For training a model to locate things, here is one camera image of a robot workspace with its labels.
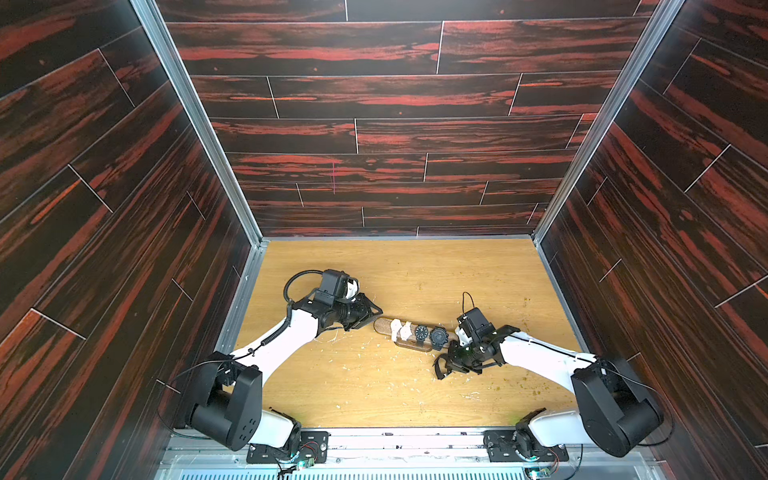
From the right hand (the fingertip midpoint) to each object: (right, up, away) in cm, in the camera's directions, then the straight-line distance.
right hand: (448, 361), depth 89 cm
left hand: (-20, +16, -6) cm, 26 cm away
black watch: (-9, +10, -5) cm, 14 cm away
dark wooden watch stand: (-20, +11, -2) cm, 23 cm away
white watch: (-16, +12, -2) cm, 20 cm away
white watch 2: (-13, +10, -3) cm, 17 cm away
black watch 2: (-4, +8, -5) cm, 10 cm away
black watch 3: (-4, +1, -5) cm, 7 cm away
